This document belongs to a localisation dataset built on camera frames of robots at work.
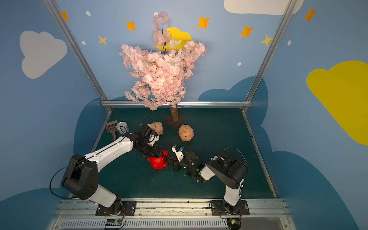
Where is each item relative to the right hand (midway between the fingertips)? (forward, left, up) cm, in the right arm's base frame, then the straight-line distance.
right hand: (169, 158), depth 86 cm
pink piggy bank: (+24, +12, -1) cm, 27 cm away
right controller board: (-30, -37, -10) cm, 49 cm away
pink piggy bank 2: (+18, -9, +2) cm, 20 cm away
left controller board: (-34, +25, -9) cm, 43 cm away
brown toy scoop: (+25, +49, -6) cm, 55 cm away
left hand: (+2, +7, +1) cm, 7 cm away
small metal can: (+21, +37, 0) cm, 43 cm away
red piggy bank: (-4, +5, +2) cm, 6 cm away
